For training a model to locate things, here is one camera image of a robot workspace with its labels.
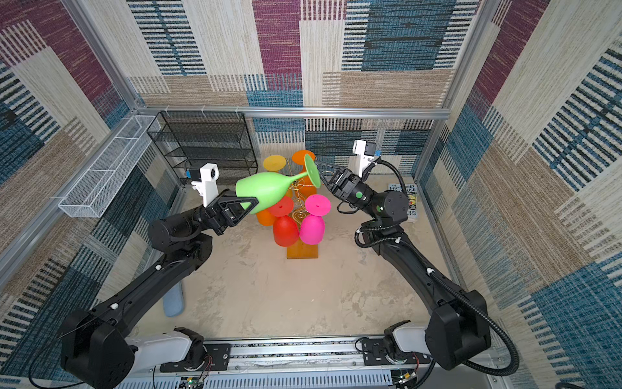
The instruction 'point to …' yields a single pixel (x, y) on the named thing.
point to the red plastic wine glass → (285, 228)
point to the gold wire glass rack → (300, 250)
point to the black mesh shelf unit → (189, 138)
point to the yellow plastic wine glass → (274, 163)
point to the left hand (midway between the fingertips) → (257, 209)
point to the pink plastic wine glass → (313, 227)
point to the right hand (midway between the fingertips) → (313, 170)
